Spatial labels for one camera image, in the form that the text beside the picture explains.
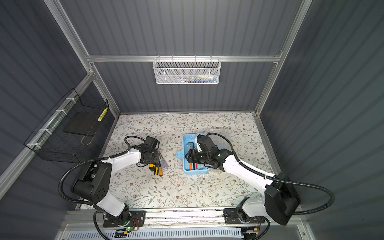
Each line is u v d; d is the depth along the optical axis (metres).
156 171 0.88
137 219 0.72
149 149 0.74
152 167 0.90
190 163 0.91
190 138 1.00
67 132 0.74
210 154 0.62
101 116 0.81
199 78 0.91
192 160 0.70
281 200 0.41
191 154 0.72
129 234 0.70
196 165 0.91
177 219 0.75
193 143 1.00
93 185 0.46
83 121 0.77
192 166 0.91
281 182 0.42
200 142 0.63
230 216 0.72
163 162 0.93
